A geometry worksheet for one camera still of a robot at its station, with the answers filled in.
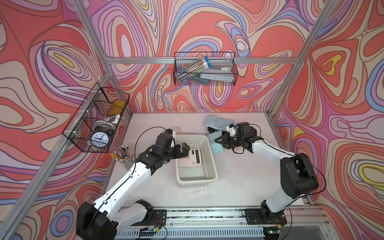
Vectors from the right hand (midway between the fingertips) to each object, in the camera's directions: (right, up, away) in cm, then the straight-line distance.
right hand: (216, 144), depth 88 cm
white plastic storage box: (-7, -17, -2) cm, 18 cm away
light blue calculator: (0, -1, -2) cm, 2 cm away
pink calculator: (-25, +8, +20) cm, 33 cm away
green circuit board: (-37, -41, -16) cm, 58 cm away
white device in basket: (-54, +15, -14) cm, 57 cm away
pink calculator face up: (-14, -9, +3) cm, 17 cm away
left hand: (-18, -1, -10) cm, 21 cm away
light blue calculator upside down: (+5, +13, +20) cm, 24 cm away
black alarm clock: (-57, +5, -20) cm, 60 cm away
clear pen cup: (-53, -5, -6) cm, 53 cm away
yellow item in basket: (-55, +21, -10) cm, 59 cm away
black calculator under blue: (-1, +8, +17) cm, 19 cm away
